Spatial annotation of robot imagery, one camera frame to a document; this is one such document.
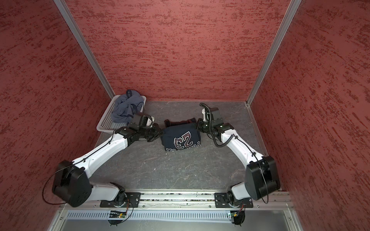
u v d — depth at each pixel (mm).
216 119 652
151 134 716
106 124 999
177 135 823
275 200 1948
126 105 1051
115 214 726
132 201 742
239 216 729
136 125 631
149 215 775
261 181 416
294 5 708
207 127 714
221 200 740
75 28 787
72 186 405
